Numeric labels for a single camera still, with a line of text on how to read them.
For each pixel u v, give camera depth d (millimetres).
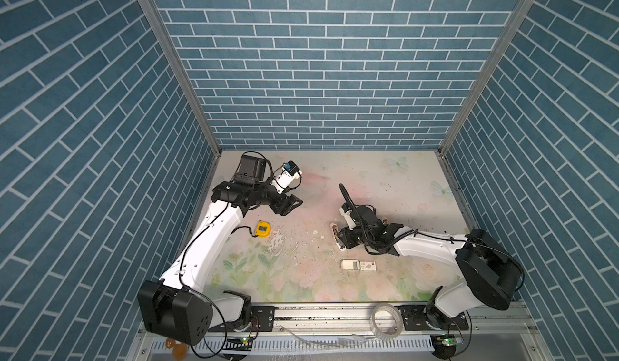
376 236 667
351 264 860
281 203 658
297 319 753
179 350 681
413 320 735
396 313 729
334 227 889
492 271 443
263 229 912
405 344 706
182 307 372
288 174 652
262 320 733
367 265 834
